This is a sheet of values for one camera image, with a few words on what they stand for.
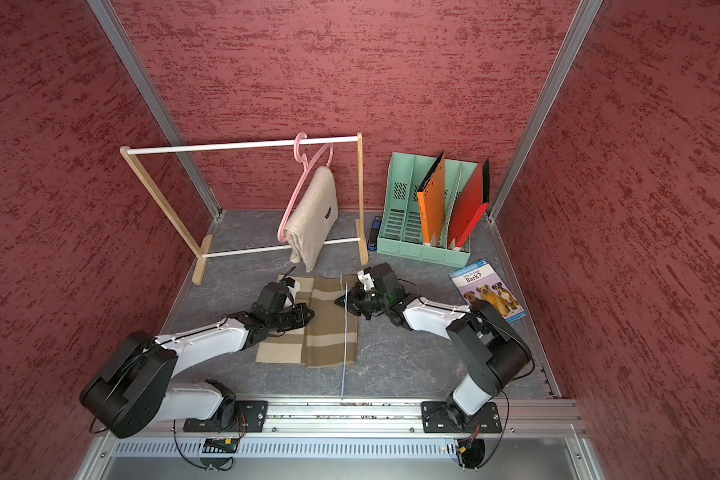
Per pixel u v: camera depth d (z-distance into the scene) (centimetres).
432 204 90
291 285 84
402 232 114
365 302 76
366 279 84
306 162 82
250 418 74
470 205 101
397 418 76
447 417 66
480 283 100
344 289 91
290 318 77
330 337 85
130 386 42
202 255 103
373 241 106
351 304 76
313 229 90
